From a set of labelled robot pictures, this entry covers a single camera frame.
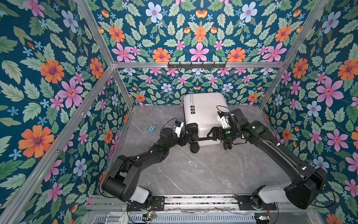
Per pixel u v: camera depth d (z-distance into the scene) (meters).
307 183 0.38
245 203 0.73
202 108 0.89
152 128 1.03
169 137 0.70
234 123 0.57
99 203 0.75
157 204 0.73
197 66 0.93
